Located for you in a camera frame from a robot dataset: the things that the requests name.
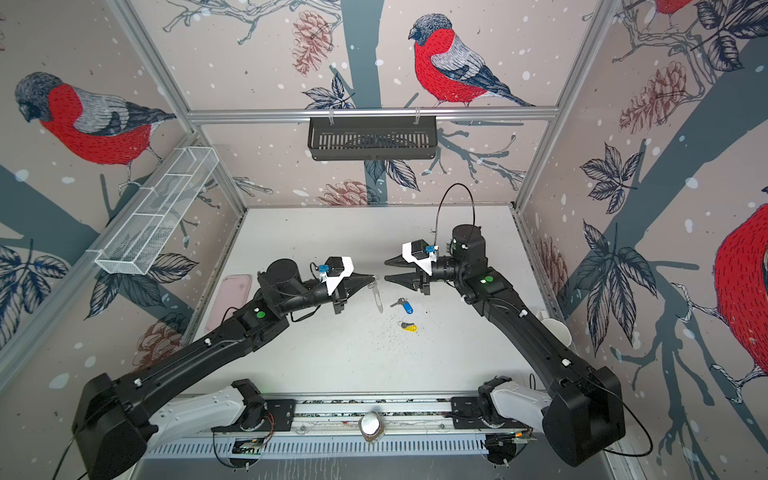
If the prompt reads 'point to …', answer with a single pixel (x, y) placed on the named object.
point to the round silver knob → (371, 426)
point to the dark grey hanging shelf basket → (373, 138)
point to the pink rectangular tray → (233, 294)
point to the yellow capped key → (412, 327)
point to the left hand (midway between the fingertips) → (369, 278)
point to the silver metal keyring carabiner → (377, 296)
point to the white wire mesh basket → (134, 246)
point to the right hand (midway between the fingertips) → (385, 272)
